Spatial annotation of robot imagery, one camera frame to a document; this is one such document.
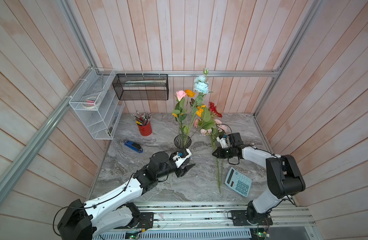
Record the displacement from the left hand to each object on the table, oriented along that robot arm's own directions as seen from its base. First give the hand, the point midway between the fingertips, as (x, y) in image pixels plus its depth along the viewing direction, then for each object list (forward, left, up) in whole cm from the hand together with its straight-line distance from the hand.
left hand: (189, 160), depth 73 cm
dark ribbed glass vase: (+13, +4, -2) cm, 13 cm away
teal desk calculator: (-5, -29, -17) cm, 34 cm away
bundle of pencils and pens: (+32, +30, -4) cm, 44 cm away
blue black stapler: (+19, +36, -16) cm, 44 cm away
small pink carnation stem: (+26, -16, -9) cm, 32 cm away
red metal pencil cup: (+31, +30, -14) cm, 45 cm away
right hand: (+14, -17, -16) cm, 27 cm away
